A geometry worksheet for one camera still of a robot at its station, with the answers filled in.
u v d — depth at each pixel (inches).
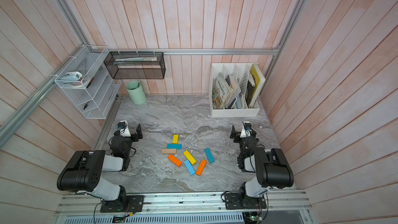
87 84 28.8
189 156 34.7
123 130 30.0
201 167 33.2
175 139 37.5
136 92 42.2
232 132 33.0
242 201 26.9
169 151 35.5
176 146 36.5
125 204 26.5
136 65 42.1
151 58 35.6
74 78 26.9
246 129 30.0
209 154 35.2
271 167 18.3
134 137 32.2
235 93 39.5
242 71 41.9
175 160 34.6
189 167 33.2
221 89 39.8
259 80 36.4
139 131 33.8
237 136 32.1
